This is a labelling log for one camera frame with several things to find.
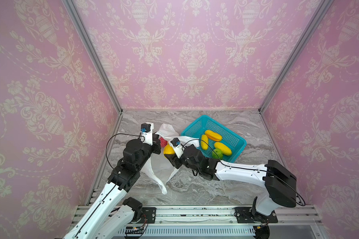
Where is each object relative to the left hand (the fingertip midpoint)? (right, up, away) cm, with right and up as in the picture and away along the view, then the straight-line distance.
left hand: (160, 133), depth 70 cm
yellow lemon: (+4, -8, +3) cm, 10 cm away
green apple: (+32, -14, +20) cm, 40 cm away
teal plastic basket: (+42, -5, +27) cm, 50 cm away
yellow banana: (+25, -6, +29) cm, 39 cm away
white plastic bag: (-4, -23, +19) cm, 30 cm away
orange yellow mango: (+31, -3, +31) cm, 44 cm away
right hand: (+4, -9, +6) cm, 12 cm away
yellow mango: (+38, -12, +24) cm, 46 cm away
